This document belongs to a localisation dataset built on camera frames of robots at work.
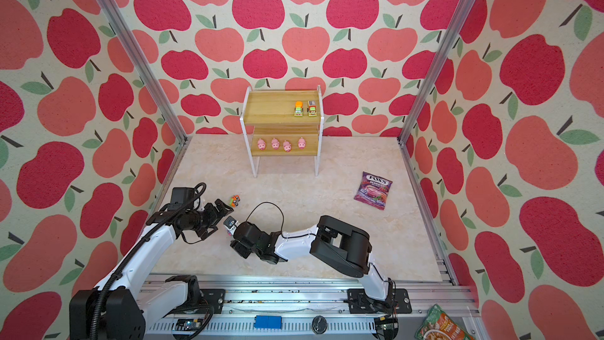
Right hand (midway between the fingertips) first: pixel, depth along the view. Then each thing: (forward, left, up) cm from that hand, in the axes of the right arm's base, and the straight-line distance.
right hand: (240, 234), depth 86 cm
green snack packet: (-20, -67, -3) cm, 70 cm away
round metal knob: (-25, -30, +7) cm, 40 cm away
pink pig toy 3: (+35, -19, +14) cm, 42 cm away
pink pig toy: (+33, -3, +14) cm, 36 cm away
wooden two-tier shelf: (+29, -13, +29) cm, 44 cm away
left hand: (+3, +4, +6) cm, 8 cm away
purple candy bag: (+25, -51, -1) cm, 57 cm away
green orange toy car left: (+14, +7, 0) cm, 16 cm away
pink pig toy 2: (+34, -8, +15) cm, 38 cm away
